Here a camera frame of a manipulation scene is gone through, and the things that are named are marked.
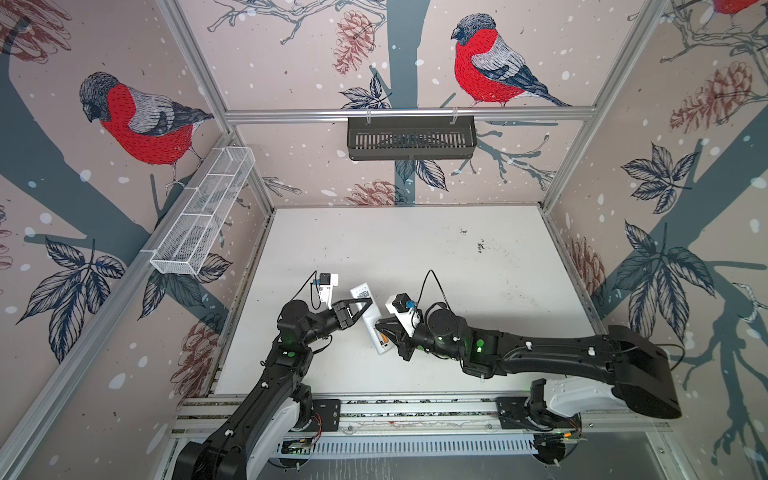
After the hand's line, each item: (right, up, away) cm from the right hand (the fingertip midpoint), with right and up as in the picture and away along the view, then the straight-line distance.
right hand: (375, 328), depth 70 cm
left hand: (-2, +4, +3) cm, 5 cm away
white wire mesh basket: (-46, +20, +1) cm, 50 cm away
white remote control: (+1, -5, +3) cm, 6 cm away
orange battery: (+3, -2, -1) cm, 4 cm away
